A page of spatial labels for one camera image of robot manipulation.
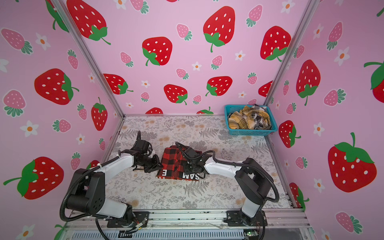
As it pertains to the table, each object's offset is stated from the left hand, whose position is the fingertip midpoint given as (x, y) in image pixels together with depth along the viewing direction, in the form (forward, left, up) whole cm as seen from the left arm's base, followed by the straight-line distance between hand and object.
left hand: (163, 165), depth 88 cm
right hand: (-2, -13, 0) cm, 13 cm away
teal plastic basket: (+46, -44, +4) cm, 64 cm away
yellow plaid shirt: (+33, -53, +6) cm, 63 cm away
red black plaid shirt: (0, -5, 0) cm, 5 cm away
